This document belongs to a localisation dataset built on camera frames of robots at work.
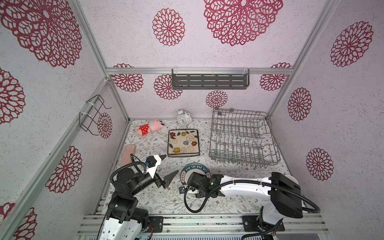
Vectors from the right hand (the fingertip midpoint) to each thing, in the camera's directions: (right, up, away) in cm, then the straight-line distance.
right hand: (195, 181), depth 82 cm
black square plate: (-8, +21, +19) cm, 30 cm away
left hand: (-12, +12, -16) cm, 23 cm away
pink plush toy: (-30, +32, +26) cm, 51 cm away
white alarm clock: (-8, +37, +27) cm, 47 cm away
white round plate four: (-4, +4, +8) cm, 10 cm away
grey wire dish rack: (+33, +24, +24) cm, 47 cm away
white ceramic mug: (+53, +1, 0) cm, 53 cm away
